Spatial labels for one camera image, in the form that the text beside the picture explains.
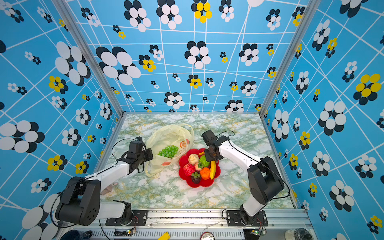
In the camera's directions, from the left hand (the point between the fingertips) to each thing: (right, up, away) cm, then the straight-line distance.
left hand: (153, 150), depth 92 cm
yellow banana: (+36, -9, -9) cm, 39 cm away
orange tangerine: (+32, -11, -8) cm, 35 cm away
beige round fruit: (+26, -4, -5) cm, 26 cm away
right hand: (+38, -2, -4) cm, 38 cm away
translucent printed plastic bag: (+3, +9, +4) cm, 10 cm away
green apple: (+31, -6, -6) cm, 32 cm away
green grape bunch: (+10, 0, +1) cm, 10 cm away
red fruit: (+23, -9, -9) cm, 26 cm away
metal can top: (+32, -29, -32) cm, 54 cm away
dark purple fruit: (+27, -13, -11) cm, 32 cm away
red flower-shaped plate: (+20, -5, -3) cm, 21 cm away
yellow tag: (+13, -36, -24) cm, 45 cm away
